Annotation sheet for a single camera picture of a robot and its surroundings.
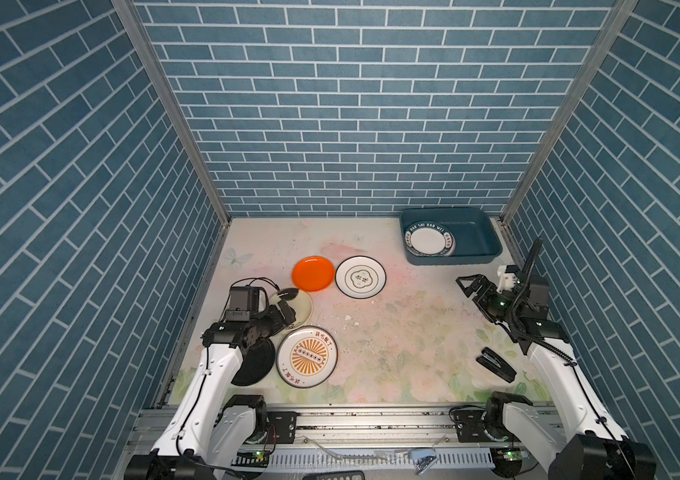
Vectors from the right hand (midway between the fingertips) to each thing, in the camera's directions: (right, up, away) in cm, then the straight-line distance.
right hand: (464, 284), depth 81 cm
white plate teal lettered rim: (-1, +13, +33) cm, 35 cm away
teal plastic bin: (+18, +15, +34) cm, 41 cm away
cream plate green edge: (-47, -9, +13) cm, 49 cm away
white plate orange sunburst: (-44, -22, +4) cm, 49 cm away
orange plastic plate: (-45, +1, +21) cm, 49 cm away
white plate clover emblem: (-28, 0, +21) cm, 35 cm away
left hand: (-50, -9, 0) cm, 50 cm away
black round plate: (-59, -23, +5) cm, 63 cm away
